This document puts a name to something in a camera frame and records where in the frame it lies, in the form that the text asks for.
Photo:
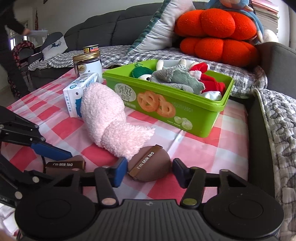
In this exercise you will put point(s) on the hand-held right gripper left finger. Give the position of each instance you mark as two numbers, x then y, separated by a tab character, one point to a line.
119	172

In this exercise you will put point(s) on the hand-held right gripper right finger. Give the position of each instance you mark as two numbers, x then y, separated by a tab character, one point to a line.
180	172

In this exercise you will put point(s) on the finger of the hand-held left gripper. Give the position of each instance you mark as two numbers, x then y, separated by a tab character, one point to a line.
50	150
44	179

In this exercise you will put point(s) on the green plastic box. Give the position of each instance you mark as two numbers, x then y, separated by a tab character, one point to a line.
203	115

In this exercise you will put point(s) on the pink fluffy plush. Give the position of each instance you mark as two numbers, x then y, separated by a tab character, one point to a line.
101	111

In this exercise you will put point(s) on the grey quilted plush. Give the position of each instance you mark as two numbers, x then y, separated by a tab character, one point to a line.
182	81

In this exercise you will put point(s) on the red and white santa plush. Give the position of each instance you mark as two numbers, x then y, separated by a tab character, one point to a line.
212	83

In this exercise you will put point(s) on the green knitted toy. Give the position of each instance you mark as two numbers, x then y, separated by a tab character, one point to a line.
138	71

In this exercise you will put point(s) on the rag doll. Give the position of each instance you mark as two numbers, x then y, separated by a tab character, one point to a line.
185	63

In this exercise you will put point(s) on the pink checked tablecloth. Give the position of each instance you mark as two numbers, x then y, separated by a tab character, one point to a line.
208	162

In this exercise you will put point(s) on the white milk carton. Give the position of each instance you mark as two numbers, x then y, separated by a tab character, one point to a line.
74	92

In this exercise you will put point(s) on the dark grey upholstered seat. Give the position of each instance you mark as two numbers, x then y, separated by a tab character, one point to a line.
261	139

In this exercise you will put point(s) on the gold-lidded glass jar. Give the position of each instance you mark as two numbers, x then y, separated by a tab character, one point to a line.
92	67

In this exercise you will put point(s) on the navy pillow with deer print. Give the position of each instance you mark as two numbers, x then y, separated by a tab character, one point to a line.
54	46

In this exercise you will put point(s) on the chair with floral cover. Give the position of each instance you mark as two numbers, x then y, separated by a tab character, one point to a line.
18	48

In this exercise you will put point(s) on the small tin can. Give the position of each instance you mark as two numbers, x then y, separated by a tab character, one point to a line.
91	49

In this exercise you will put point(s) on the grey pebble-pattern quilt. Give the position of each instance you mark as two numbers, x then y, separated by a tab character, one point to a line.
284	127

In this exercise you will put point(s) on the grey plaid blanket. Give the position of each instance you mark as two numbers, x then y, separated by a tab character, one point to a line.
231	69

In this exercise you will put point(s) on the orange pumpkin cushion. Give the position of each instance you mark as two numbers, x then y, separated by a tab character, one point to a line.
219	51
215	23

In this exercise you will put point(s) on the dark grey sofa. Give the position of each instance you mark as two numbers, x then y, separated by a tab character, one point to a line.
97	20

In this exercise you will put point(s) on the grey pillow with green trim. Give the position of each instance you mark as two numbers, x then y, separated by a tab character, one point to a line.
157	30

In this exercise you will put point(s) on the white plush ball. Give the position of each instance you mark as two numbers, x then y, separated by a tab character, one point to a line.
271	36

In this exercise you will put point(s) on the blue plush toy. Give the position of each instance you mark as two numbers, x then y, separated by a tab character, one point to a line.
254	20

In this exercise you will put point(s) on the stack of books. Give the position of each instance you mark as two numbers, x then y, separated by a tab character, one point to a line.
266	11

